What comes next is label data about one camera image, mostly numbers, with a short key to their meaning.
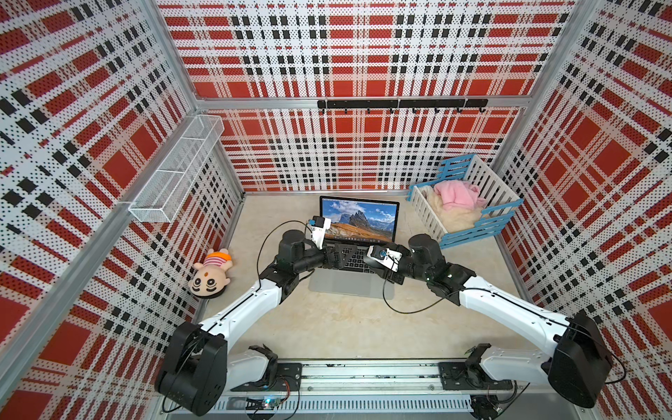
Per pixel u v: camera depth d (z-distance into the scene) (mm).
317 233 714
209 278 855
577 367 387
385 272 690
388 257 638
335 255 699
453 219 1014
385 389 724
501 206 969
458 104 893
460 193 1012
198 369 402
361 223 980
